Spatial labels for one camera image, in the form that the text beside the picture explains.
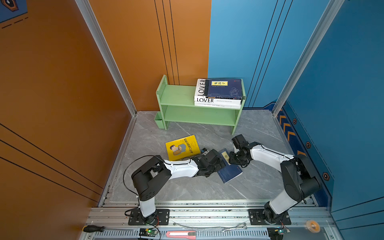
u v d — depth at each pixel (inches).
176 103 35.0
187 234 26.9
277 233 27.7
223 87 32.6
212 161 27.0
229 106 33.3
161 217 28.9
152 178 18.9
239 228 28.0
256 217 28.5
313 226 27.9
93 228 27.6
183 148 38.2
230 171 34.5
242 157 27.1
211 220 29.1
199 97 32.6
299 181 17.3
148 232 27.9
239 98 31.1
